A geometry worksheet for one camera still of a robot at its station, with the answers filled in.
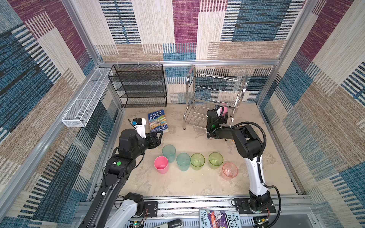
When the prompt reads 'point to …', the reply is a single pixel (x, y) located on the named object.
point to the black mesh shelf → (139, 85)
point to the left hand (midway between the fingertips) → (158, 131)
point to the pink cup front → (161, 163)
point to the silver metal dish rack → (203, 92)
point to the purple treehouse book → (219, 219)
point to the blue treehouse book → (157, 121)
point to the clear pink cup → (229, 171)
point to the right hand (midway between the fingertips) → (220, 111)
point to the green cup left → (197, 161)
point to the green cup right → (215, 159)
